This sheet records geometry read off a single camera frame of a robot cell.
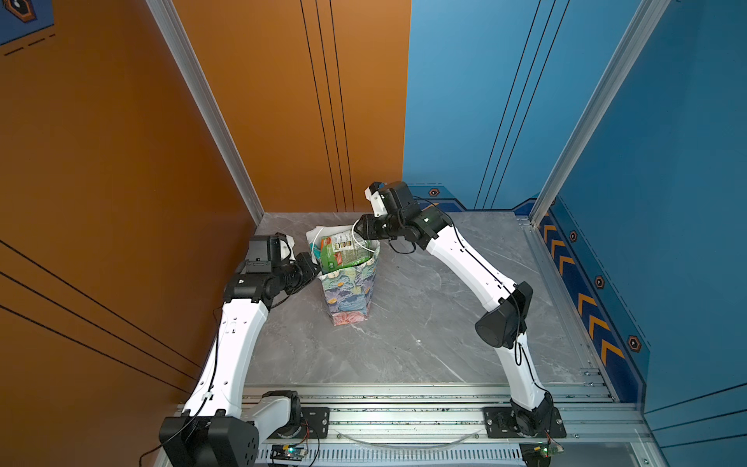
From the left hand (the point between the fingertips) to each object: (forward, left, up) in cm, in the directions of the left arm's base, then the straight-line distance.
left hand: (323, 262), depth 77 cm
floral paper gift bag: (-3, -7, 0) cm, 8 cm away
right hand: (+10, -9, +4) cm, 14 cm away
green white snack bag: (+6, -4, -2) cm, 7 cm away
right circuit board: (-38, -56, -24) cm, 72 cm away
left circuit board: (-39, +7, -25) cm, 47 cm away
